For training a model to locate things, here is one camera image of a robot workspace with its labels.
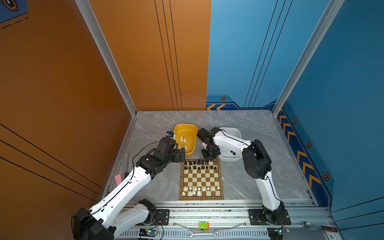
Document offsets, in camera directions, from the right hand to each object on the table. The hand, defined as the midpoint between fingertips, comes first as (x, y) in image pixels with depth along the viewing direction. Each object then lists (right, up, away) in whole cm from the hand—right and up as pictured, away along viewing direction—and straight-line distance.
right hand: (207, 160), depth 92 cm
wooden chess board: (-4, -10, -8) cm, 13 cm away
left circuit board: (-29, -29, -22) cm, 47 cm away
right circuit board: (+31, -30, -22) cm, 48 cm away
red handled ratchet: (+45, -25, -23) cm, 56 cm away
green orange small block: (-3, -25, -23) cm, 34 cm away
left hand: (-17, +9, -14) cm, 23 cm away
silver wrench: (-9, -29, -23) cm, 38 cm away
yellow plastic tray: (-14, +14, +14) cm, 24 cm away
